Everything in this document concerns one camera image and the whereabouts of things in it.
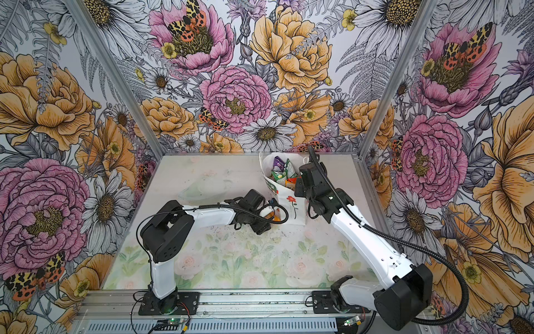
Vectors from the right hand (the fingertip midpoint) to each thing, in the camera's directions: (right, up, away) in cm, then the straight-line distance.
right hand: (303, 187), depth 78 cm
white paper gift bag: (-3, -8, +4) cm, 9 cm away
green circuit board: (-44, -45, -7) cm, 63 cm away
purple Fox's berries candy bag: (-9, +9, +11) cm, 16 cm away
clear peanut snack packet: (-4, +1, +5) cm, 6 cm away
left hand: (-16, -18, +16) cm, 29 cm away
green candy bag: (-5, +5, +7) cm, 10 cm away
